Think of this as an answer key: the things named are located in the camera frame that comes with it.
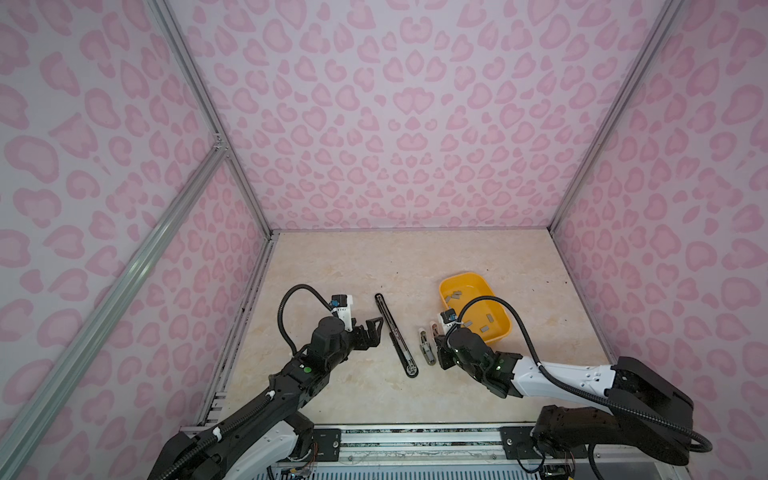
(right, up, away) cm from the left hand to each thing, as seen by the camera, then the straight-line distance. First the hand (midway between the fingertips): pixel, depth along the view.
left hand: (372, 316), depth 81 cm
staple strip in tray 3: (+34, -6, +12) cm, 37 cm away
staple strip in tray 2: (+36, -3, +15) cm, 39 cm away
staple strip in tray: (+27, +3, +20) cm, 34 cm away
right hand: (+18, -7, +4) cm, 20 cm away
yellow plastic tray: (+36, -4, +14) cm, 38 cm away
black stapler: (+8, -10, +6) cm, 14 cm away
